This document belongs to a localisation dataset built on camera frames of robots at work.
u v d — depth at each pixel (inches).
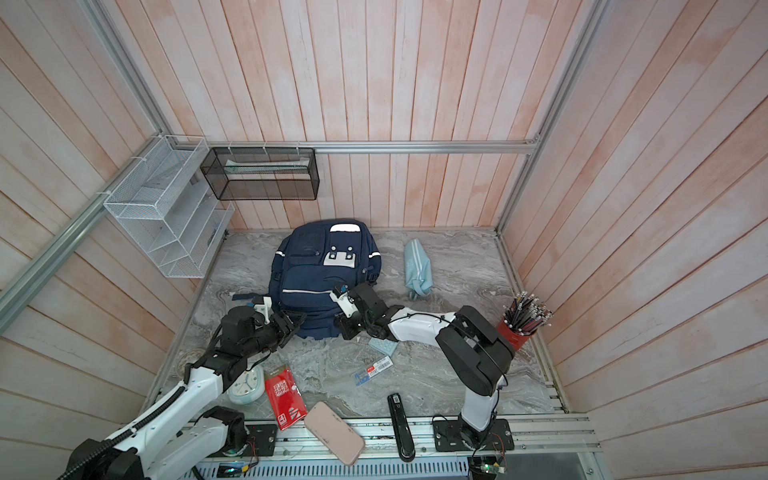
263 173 41.0
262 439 28.8
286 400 31.5
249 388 31.2
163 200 30.4
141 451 16.4
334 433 28.9
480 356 18.8
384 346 34.7
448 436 28.7
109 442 16.7
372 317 27.6
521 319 32.2
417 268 41.0
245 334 25.8
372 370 32.9
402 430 28.8
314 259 40.5
